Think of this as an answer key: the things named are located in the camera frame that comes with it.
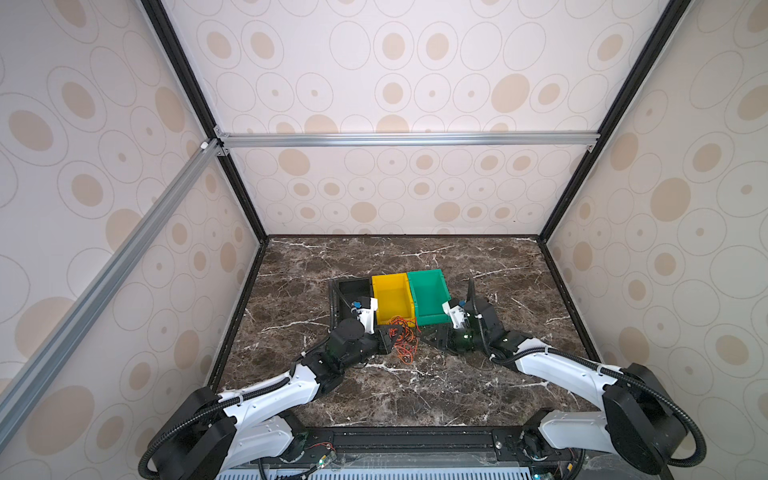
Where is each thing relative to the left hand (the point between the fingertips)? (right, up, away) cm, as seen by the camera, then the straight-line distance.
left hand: (410, 328), depth 76 cm
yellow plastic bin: (-4, +5, +23) cm, 24 cm away
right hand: (+5, -5, +6) cm, 9 cm away
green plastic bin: (+9, +7, +24) cm, 27 cm away
